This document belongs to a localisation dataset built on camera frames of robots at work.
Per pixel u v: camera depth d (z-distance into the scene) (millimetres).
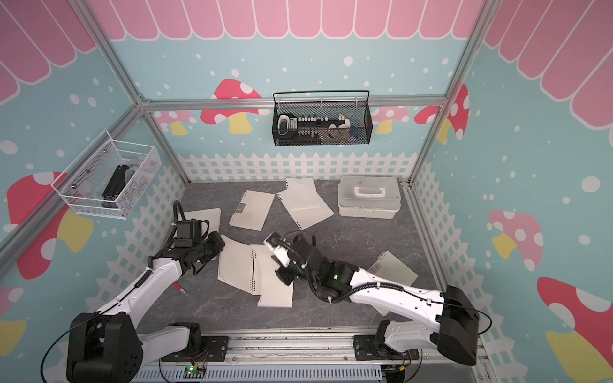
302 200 1132
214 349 750
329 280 524
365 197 990
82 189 678
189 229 662
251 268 896
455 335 383
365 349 741
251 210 1093
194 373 727
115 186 687
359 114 943
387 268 918
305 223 1061
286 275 623
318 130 872
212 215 1112
